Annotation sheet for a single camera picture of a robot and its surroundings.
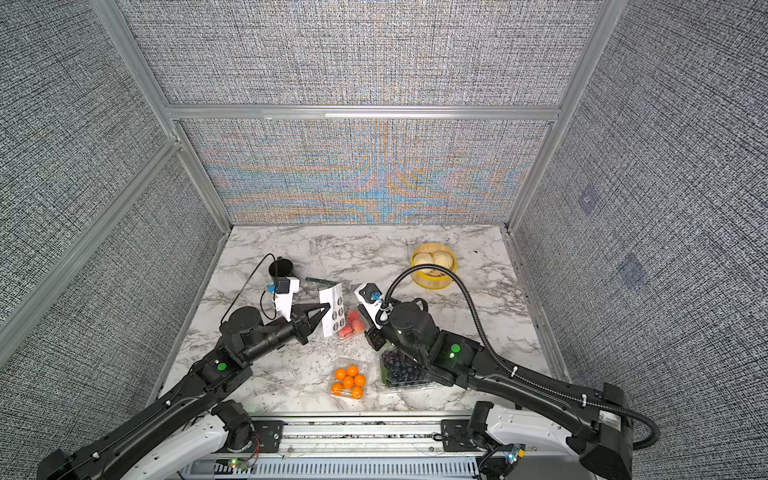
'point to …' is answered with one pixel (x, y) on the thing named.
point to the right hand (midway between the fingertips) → (361, 300)
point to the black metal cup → (281, 267)
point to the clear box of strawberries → (354, 322)
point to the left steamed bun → (423, 258)
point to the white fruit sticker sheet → (335, 317)
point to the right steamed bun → (443, 258)
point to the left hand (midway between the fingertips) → (334, 305)
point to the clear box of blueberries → (401, 370)
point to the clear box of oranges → (348, 379)
